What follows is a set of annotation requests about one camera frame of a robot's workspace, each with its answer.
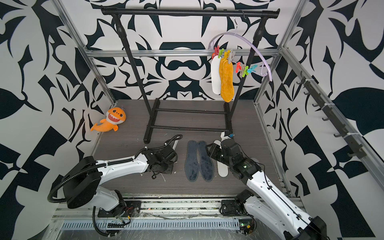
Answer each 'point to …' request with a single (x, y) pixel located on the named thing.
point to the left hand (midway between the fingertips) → (169, 165)
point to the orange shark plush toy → (114, 116)
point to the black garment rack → (152, 112)
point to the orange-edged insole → (223, 169)
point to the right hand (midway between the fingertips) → (206, 146)
